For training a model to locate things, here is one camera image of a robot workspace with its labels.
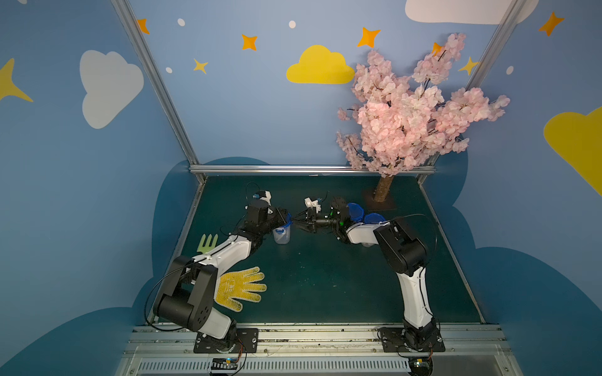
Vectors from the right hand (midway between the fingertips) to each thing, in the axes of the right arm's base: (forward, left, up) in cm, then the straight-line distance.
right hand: (294, 219), depth 87 cm
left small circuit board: (-45, +19, -16) cm, 51 cm away
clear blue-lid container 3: (+3, -31, -1) cm, 31 cm away
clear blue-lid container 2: (+7, -24, -2) cm, 25 cm away
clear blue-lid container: (-3, +5, -6) cm, 9 cm away
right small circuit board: (-42, -44, -18) cm, 63 cm away
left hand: (+4, +2, 0) cm, 5 cm away
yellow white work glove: (-21, +22, -14) cm, 34 cm away
